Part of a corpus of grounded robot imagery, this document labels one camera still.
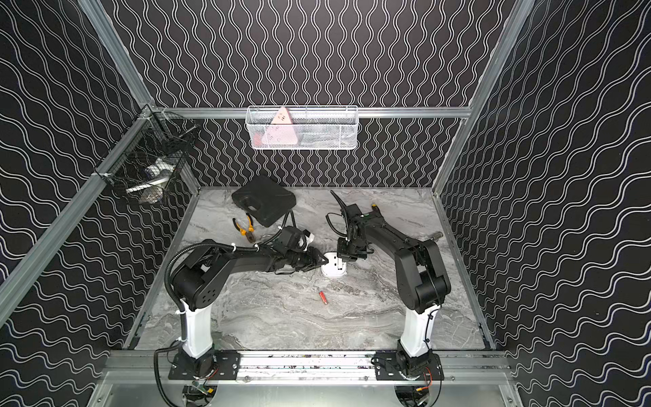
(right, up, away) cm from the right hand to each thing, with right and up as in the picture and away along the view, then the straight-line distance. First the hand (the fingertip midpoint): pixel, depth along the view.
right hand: (343, 258), depth 93 cm
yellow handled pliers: (-38, +8, +11) cm, 40 cm away
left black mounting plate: (-35, -29, -18) cm, 49 cm away
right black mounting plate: (+11, -29, -19) cm, 36 cm away
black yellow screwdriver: (+15, +20, +20) cm, 32 cm away
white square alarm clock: (-3, -3, 0) cm, 4 cm away
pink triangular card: (-23, +44, -2) cm, 50 cm away
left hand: (-6, -1, 0) cm, 6 cm away
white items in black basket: (-63, +30, -7) cm, 70 cm away
